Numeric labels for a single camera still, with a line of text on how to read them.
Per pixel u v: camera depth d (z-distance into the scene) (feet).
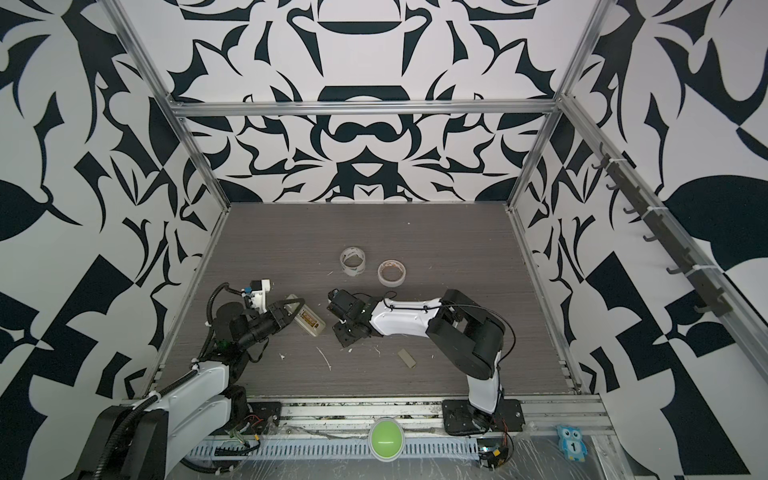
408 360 2.73
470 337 1.55
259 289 2.55
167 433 1.45
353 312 2.26
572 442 2.30
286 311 2.54
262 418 2.38
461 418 2.43
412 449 2.34
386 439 2.30
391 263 3.35
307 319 2.68
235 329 2.18
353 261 3.39
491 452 2.34
